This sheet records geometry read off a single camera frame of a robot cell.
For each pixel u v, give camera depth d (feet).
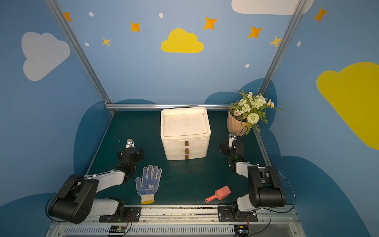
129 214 2.42
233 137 2.69
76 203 1.40
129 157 2.29
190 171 2.94
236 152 2.38
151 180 2.82
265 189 1.48
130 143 2.56
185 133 2.61
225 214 2.44
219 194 2.61
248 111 2.75
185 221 2.41
